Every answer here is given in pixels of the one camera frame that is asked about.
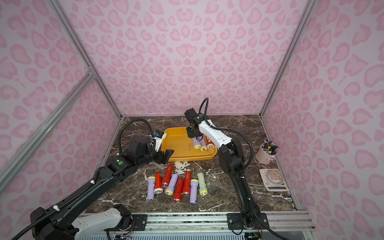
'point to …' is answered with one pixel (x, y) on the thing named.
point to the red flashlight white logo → (210, 145)
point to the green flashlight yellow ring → (203, 189)
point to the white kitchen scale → (273, 180)
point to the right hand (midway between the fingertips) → (194, 133)
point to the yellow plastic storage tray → (176, 139)
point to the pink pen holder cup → (266, 152)
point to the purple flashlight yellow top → (193, 191)
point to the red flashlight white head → (158, 182)
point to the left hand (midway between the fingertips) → (168, 147)
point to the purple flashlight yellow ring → (170, 188)
